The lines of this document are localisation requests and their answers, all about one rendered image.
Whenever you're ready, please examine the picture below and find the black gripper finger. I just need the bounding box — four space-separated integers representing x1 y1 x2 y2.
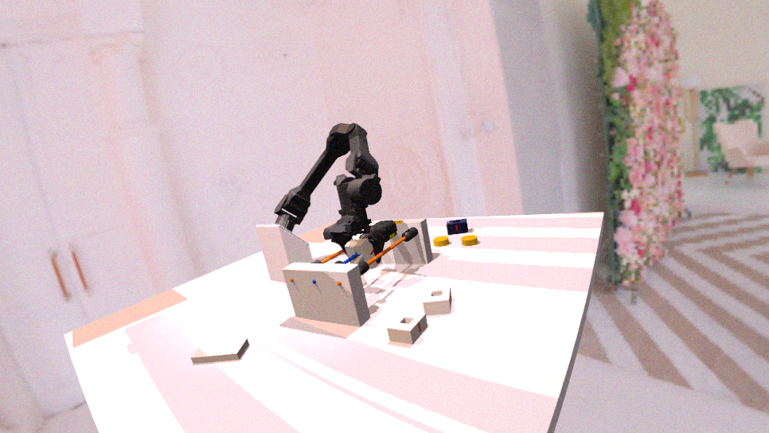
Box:
331 240 348 258
369 238 386 264

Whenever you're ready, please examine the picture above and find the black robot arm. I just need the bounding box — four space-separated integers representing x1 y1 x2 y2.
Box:
274 123 382 243

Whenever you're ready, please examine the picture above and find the yellow flat cylinder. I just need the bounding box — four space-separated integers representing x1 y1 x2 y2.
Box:
461 236 478 246
434 236 449 248

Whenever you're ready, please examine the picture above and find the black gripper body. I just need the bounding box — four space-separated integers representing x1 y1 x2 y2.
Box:
323 203 397 240

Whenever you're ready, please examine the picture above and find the tan square block with hole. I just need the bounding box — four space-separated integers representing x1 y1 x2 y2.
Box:
387 311 428 345

